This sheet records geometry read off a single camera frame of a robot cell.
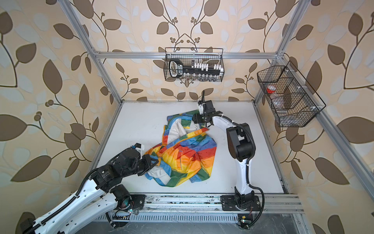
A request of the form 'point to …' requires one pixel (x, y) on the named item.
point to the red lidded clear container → (271, 89)
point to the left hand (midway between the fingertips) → (160, 161)
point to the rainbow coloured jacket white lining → (186, 151)
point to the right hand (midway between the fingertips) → (197, 118)
